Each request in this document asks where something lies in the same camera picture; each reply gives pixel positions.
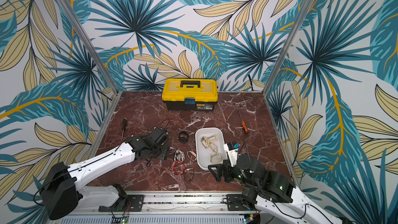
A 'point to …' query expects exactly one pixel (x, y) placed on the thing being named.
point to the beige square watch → (206, 141)
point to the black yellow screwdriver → (124, 124)
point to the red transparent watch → (179, 167)
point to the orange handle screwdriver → (244, 126)
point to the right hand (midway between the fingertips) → (215, 165)
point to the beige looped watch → (215, 154)
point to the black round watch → (183, 136)
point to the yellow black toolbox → (190, 95)
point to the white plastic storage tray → (209, 147)
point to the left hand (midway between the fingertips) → (162, 155)
